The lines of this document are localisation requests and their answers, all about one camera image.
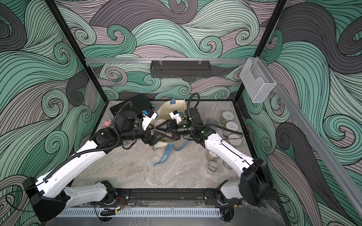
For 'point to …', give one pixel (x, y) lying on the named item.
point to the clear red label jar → (212, 167)
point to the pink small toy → (107, 123)
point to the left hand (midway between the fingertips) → (159, 129)
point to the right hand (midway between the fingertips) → (157, 134)
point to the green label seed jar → (227, 116)
